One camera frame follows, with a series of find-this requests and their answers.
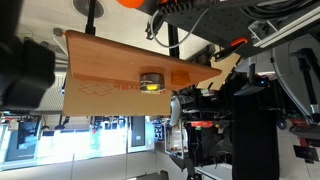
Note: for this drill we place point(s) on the small yellow object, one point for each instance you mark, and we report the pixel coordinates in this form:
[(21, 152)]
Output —
[(152, 87)]

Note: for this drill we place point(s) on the silver metal pot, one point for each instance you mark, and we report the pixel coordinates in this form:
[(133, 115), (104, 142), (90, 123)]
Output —
[(151, 79)]

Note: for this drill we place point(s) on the orange translucent block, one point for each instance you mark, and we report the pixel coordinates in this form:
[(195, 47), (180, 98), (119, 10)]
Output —
[(180, 77)]

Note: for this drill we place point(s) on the white curved plastic cover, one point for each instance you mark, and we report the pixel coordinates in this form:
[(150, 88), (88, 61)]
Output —
[(175, 110)]

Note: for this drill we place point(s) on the black tripod pole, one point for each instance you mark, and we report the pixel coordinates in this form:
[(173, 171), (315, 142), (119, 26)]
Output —
[(173, 40), (90, 20)]

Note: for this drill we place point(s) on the red label plate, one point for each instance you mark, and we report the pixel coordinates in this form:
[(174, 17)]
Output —
[(201, 124)]

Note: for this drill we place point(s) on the brown cardboard panel with print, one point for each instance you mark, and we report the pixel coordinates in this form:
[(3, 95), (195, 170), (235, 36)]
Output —
[(100, 104)]

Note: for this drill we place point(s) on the notched plain cardboard piece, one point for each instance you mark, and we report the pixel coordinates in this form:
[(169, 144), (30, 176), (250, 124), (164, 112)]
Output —
[(226, 66)]

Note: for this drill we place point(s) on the black perforated mounting board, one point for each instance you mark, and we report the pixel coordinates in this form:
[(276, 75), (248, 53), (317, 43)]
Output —
[(216, 23)]

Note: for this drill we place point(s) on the black device with blue light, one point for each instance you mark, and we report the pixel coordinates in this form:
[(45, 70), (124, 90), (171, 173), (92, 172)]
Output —
[(250, 88)]

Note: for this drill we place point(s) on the orange ball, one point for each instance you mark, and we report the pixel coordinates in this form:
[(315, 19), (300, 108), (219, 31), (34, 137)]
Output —
[(130, 3)]

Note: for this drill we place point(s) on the black curtain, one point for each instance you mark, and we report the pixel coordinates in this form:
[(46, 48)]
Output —
[(255, 140)]

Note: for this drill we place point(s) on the round grey floor vent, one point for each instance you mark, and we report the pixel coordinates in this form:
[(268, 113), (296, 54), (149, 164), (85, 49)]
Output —
[(87, 7)]

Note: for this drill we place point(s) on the small grey knob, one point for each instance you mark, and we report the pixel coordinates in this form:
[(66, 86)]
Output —
[(57, 31)]

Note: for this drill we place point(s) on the dark flat box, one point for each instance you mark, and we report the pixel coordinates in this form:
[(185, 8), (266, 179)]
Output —
[(305, 153)]

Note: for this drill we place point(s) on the aluminium extrusion rail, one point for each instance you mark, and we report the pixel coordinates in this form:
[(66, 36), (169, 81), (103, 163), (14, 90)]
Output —
[(283, 28)]

